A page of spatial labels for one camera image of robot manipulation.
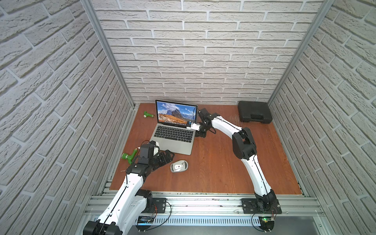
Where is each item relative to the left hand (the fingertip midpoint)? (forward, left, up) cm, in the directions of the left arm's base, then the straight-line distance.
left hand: (170, 154), depth 82 cm
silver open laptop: (+22, +3, -9) cm, 24 cm away
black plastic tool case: (+39, -63, -5) cm, 74 cm away
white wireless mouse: (-5, -5, -6) cm, 9 cm away
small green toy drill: (+37, +23, -7) cm, 44 cm away
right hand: (+22, -18, -9) cm, 30 cm away
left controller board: (-31, +12, -12) cm, 35 cm away
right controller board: (-32, -49, -8) cm, 59 cm away
